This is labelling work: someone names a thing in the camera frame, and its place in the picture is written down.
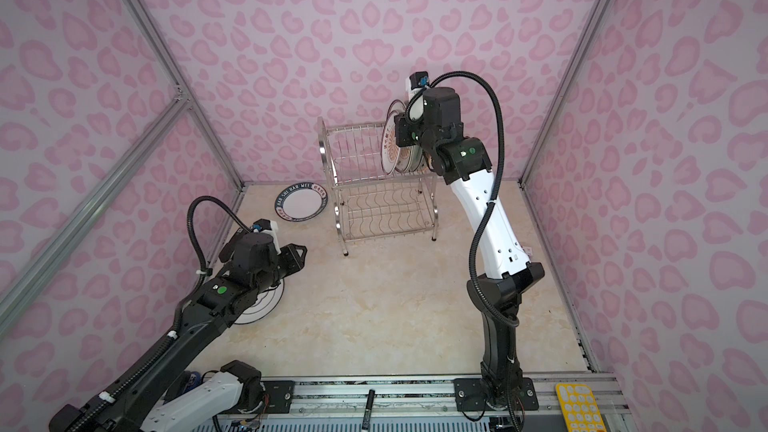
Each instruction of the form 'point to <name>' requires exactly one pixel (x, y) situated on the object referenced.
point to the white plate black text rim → (301, 202)
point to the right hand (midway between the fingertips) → (400, 112)
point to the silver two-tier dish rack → (368, 202)
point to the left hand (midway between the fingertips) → (305, 245)
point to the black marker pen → (368, 409)
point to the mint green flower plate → (415, 157)
